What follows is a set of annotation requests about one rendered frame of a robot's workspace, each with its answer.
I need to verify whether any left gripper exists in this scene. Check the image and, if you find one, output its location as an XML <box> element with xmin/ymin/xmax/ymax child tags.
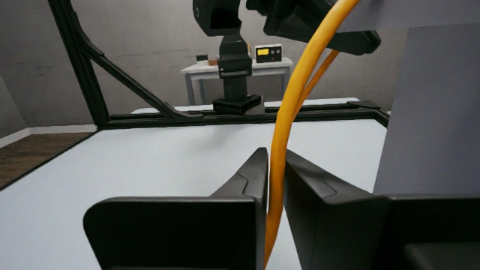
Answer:
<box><xmin>192</xmin><ymin>0</ymin><xmax>381</xmax><ymax>56</ymax></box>

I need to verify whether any yellow patch cord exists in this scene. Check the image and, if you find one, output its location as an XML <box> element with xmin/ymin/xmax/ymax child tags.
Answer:
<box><xmin>264</xmin><ymin>0</ymin><xmax>360</xmax><ymax>270</ymax></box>

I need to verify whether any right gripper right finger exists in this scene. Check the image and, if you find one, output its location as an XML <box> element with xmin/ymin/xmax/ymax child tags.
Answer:
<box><xmin>283</xmin><ymin>148</ymin><xmax>480</xmax><ymax>270</ymax></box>

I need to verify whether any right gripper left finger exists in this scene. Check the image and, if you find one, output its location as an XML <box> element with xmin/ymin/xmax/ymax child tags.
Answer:
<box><xmin>82</xmin><ymin>147</ymin><xmax>269</xmax><ymax>270</ymax></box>

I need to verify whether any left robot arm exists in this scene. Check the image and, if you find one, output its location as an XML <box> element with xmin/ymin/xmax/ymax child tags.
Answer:
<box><xmin>217</xmin><ymin>30</ymin><xmax>253</xmax><ymax>102</ymax></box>

